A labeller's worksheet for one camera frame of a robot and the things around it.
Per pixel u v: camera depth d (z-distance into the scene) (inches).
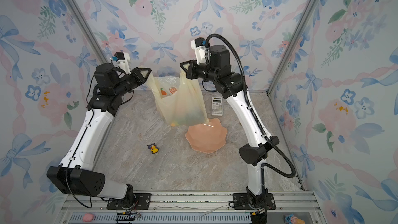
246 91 18.2
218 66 19.2
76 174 15.4
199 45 21.3
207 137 36.5
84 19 32.2
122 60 23.4
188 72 22.0
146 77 25.6
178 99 27.8
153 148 34.7
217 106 43.3
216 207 28.8
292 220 26.6
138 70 23.4
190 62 22.7
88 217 27.0
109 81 20.2
